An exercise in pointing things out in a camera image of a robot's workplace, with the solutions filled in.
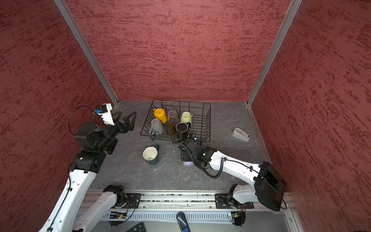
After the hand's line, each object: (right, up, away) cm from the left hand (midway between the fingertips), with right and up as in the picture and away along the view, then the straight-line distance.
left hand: (128, 115), depth 67 cm
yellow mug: (+9, +1, +31) cm, 32 cm away
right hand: (+28, -24, +15) cm, 39 cm away
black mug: (+24, -9, +23) cm, 35 cm away
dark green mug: (+5, -23, +19) cm, 31 cm away
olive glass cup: (+16, -9, +31) cm, 36 cm away
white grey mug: (+8, -7, +26) cm, 28 cm away
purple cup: (+29, -27, +11) cm, 41 cm away
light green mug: (+27, -1, +28) cm, 39 cm away
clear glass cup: (+17, -1, +33) cm, 38 cm away
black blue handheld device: (+26, -49, -2) cm, 55 cm away
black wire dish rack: (+38, -4, +42) cm, 57 cm away
